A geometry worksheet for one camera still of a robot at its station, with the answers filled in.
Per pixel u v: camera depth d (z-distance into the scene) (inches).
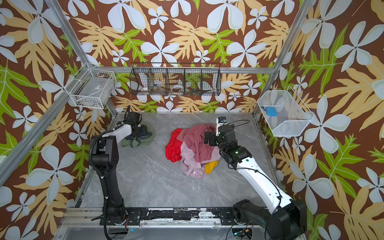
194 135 35.2
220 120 26.2
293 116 30.8
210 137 27.4
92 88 33.9
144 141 39.8
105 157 22.3
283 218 14.8
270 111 33.9
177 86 38.8
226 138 22.2
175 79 37.8
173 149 36.7
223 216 29.0
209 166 34.8
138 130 34.7
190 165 34.0
